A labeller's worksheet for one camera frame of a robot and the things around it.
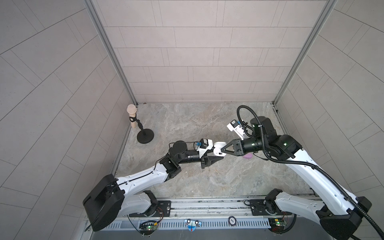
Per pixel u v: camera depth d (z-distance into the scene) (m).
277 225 0.68
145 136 0.96
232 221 0.68
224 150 0.61
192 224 0.66
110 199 0.39
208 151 0.57
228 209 0.72
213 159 0.61
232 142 0.58
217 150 0.62
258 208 0.71
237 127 0.59
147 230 0.65
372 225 0.34
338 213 0.38
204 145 0.55
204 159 0.59
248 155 0.57
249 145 0.56
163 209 0.70
